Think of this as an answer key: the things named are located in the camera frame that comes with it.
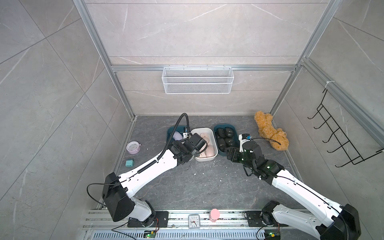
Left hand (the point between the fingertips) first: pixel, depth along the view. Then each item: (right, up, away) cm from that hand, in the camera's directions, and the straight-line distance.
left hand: (194, 146), depth 78 cm
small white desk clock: (0, -36, -6) cm, 36 cm away
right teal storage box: (+17, +11, +31) cm, 38 cm away
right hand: (+20, -2, +1) cm, 20 cm away
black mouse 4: (+18, -1, +18) cm, 25 cm away
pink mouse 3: (+10, -6, +18) cm, 21 cm away
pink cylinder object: (+9, -30, -10) cm, 33 cm away
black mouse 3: (+23, +1, +20) cm, 30 cm away
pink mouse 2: (+9, +1, +23) cm, 25 cm away
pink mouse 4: (+6, -8, +18) cm, 20 cm away
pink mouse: (+8, +4, +27) cm, 28 cm away
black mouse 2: (+24, +7, +24) cm, 35 cm away
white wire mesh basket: (+2, +43, +23) cm, 49 cm away
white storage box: (+11, +8, +26) cm, 29 cm away
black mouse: (+19, +7, +26) cm, 33 cm away
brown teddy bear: (+48, +8, +18) cm, 51 cm away
